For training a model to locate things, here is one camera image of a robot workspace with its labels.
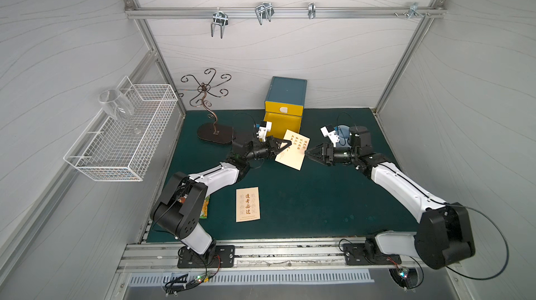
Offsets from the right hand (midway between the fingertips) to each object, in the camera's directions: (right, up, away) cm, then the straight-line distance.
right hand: (306, 156), depth 76 cm
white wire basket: (-62, +6, -7) cm, 63 cm away
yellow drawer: (-9, +13, +23) cm, 28 cm away
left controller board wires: (-41, -40, -10) cm, 58 cm away
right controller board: (+35, -42, -4) cm, 55 cm away
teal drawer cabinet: (-5, +29, +25) cm, 39 cm away
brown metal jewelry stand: (-45, +8, +32) cm, 56 cm away
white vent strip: (-20, -41, -6) cm, 46 cm away
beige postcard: (-4, 0, +1) cm, 4 cm away
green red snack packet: (-40, -23, +6) cm, 47 cm away
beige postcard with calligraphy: (-23, -22, +10) cm, 33 cm away
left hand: (-5, +4, -1) cm, 6 cm away
